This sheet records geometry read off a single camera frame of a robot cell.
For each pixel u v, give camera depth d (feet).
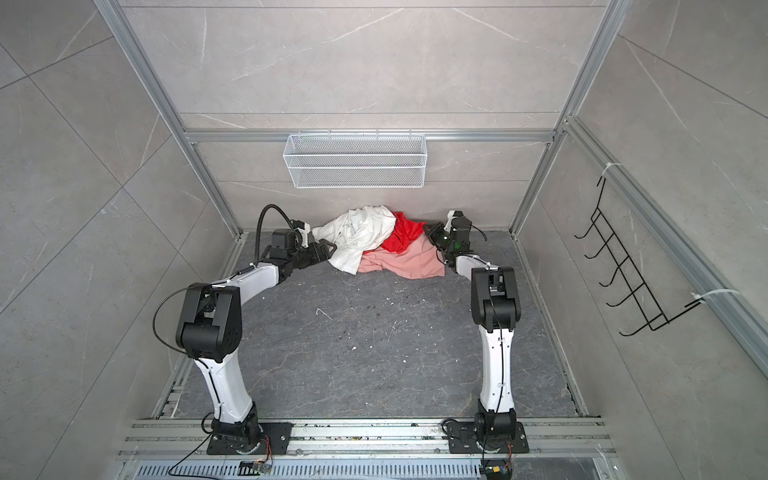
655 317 1.91
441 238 3.12
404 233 3.42
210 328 1.72
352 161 3.30
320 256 2.89
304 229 2.99
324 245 2.96
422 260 3.52
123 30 2.31
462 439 2.39
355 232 3.52
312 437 2.45
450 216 3.29
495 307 2.03
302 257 2.83
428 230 3.39
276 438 2.41
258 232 2.46
